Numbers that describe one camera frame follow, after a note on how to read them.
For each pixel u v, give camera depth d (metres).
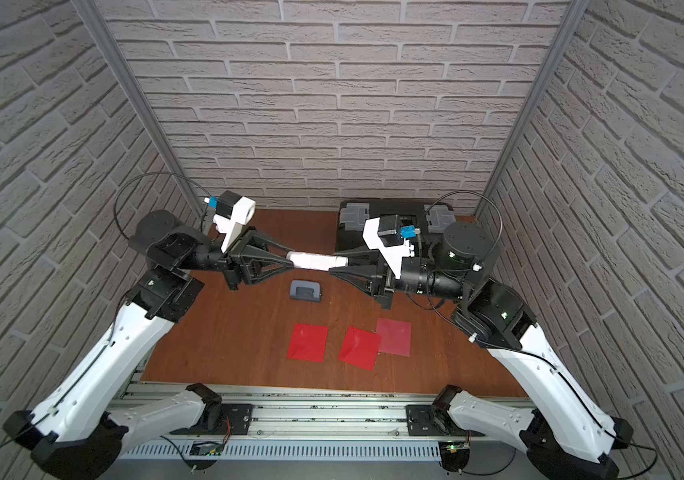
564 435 0.37
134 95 0.84
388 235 0.35
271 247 0.46
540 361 0.36
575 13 0.69
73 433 0.37
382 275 0.40
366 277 0.40
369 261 0.45
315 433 0.73
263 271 0.47
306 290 0.95
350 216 0.97
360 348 0.85
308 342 0.88
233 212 0.41
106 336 0.42
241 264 0.44
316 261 0.45
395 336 0.88
